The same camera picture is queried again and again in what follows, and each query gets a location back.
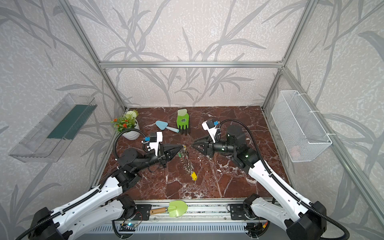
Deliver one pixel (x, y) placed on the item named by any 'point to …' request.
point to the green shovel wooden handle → (176, 208)
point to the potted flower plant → (129, 121)
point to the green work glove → (183, 120)
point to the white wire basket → (302, 133)
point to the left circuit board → (128, 227)
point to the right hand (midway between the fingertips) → (194, 140)
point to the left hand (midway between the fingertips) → (182, 145)
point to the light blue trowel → (162, 125)
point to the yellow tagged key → (194, 176)
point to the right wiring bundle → (256, 229)
